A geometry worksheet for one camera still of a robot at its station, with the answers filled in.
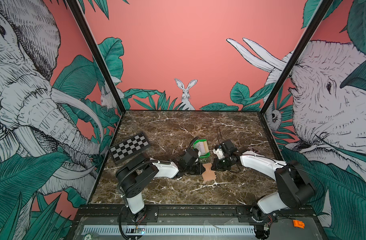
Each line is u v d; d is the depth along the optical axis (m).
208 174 0.87
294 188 0.44
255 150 0.98
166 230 0.70
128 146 0.95
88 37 0.78
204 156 0.93
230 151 0.71
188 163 0.71
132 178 0.46
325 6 0.69
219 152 0.84
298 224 0.70
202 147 0.95
